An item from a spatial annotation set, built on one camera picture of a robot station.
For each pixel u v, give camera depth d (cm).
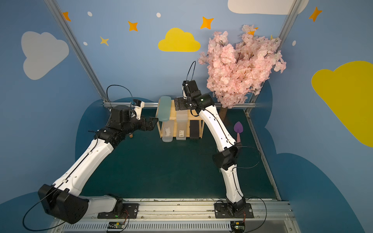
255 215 73
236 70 73
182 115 88
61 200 38
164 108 95
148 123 68
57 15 71
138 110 66
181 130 102
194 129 107
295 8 70
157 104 122
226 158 51
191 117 69
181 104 73
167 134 102
